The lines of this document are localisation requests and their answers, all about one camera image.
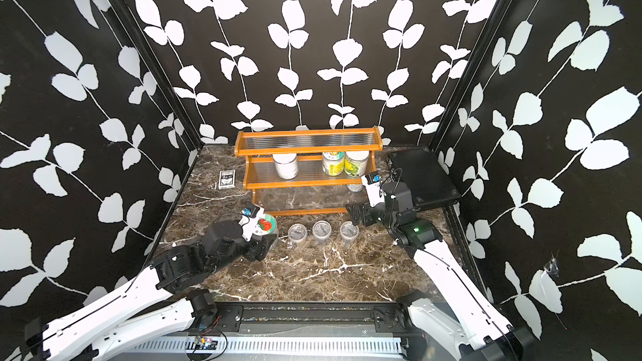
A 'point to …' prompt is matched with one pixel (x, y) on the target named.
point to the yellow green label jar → (333, 162)
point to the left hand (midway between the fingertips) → (266, 228)
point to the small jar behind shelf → (354, 187)
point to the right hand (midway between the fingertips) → (357, 196)
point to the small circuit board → (205, 343)
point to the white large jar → (286, 165)
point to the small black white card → (226, 179)
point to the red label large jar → (266, 225)
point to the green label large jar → (356, 163)
